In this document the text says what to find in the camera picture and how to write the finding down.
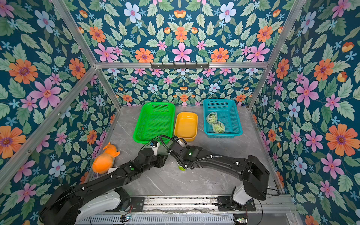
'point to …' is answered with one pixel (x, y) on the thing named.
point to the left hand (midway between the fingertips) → (166, 155)
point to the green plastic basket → (154, 119)
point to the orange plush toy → (103, 163)
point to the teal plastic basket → (221, 118)
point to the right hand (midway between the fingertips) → (185, 149)
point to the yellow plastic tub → (185, 125)
